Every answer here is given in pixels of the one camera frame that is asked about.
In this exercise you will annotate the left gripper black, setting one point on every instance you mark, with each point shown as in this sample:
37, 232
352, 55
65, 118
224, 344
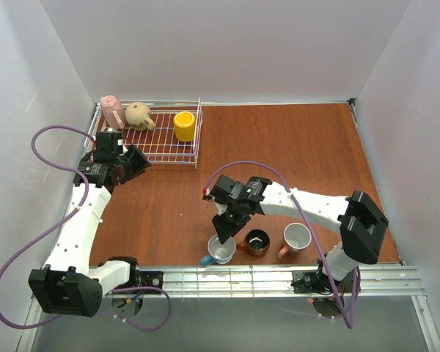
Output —
130, 166

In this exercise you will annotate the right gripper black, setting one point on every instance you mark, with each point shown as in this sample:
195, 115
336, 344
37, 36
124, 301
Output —
228, 223

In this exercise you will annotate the white mug blue handle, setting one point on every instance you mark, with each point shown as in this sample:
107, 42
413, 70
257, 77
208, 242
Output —
219, 253

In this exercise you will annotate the dark brown glazed mug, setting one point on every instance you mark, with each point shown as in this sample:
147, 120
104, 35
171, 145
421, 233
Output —
256, 243

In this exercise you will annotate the beige speckled round mug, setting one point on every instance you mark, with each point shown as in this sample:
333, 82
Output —
139, 116

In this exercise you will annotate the pink faceted mug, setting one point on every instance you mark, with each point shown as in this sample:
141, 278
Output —
113, 111

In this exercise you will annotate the yellow enamel mug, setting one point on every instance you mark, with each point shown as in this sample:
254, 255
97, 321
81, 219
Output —
184, 126

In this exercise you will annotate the white mug pink handle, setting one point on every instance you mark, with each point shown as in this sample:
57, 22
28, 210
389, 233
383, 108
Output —
296, 237

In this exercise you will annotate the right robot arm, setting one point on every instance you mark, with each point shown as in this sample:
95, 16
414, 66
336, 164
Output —
358, 220

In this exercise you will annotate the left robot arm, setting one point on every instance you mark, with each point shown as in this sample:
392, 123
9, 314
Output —
92, 190

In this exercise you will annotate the white wire dish rack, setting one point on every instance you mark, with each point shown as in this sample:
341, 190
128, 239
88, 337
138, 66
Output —
161, 146

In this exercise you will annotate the aluminium frame rail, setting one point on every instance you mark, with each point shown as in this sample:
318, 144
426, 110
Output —
227, 282

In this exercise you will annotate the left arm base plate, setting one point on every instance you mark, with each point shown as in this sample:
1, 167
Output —
152, 281

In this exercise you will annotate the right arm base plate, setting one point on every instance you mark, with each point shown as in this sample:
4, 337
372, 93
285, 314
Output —
316, 282

